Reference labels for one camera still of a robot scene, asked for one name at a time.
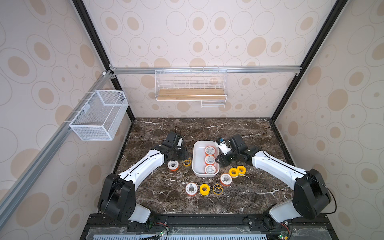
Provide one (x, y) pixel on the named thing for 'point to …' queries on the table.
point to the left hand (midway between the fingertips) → (189, 153)
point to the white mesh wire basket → (98, 119)
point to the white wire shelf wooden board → (208, 86)
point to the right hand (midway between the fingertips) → (217, 160)
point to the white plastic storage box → (198, 158)
